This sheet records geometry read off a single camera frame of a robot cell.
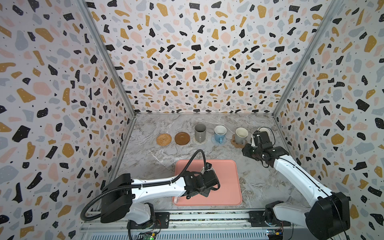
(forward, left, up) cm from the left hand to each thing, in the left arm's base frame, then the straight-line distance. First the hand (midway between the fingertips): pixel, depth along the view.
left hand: (209, 184), depth 77 cm
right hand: (+18, -20, +7) cm, 28 cm away
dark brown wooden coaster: (+35, +17, -9) cm, 40 cm away
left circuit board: (-20, +29, -8) cm, 36 cm away
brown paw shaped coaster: (+33, -19, -9) cm, 39 cm away
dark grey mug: (+33, +4, +1) cm, 33 cm away
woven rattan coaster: (+35, +30, -9) cm, 47 cm away
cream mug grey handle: (+33, -23, -1) cm, 40 cm away
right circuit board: (-21, -31, -9) cm, 38 cm away
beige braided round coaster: (+32, +8, -8) cm, 34 cm away
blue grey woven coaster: (+31, -7, -8) cm, 32 cm away
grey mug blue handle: (+37, -9, -2) cm, 38 cm away
